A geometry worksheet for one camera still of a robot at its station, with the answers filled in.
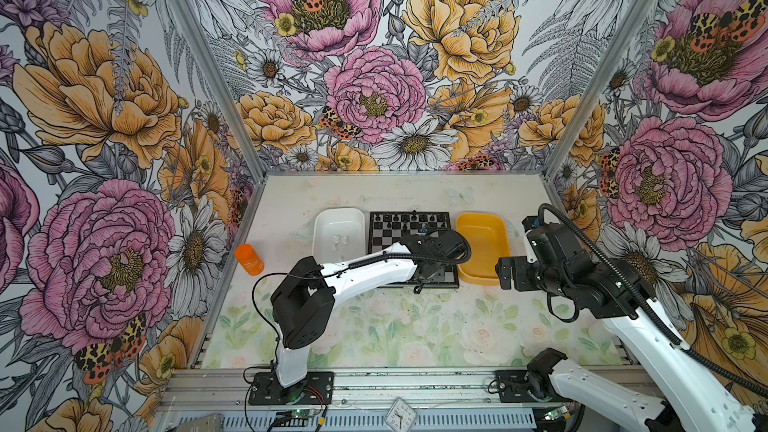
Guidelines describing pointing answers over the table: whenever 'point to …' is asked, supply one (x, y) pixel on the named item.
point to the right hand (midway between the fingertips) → (519, 278)
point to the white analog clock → (400, 416)
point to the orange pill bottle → (249, 260)
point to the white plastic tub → (338, 235)
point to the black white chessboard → (387, 228)
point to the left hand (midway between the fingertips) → (424, 276)
